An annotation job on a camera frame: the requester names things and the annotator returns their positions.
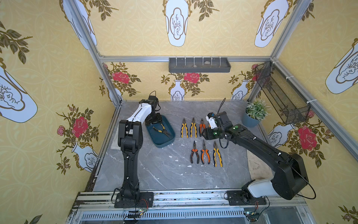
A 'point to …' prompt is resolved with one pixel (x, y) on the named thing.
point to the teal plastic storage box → (161, 133)
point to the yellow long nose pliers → (164, 131)
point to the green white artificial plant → (258, 109)
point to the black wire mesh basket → (291, 104)
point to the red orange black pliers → (200, 126)
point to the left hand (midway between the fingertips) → (158, 122)
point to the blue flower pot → (248, 121)
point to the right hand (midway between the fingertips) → (205, 134)
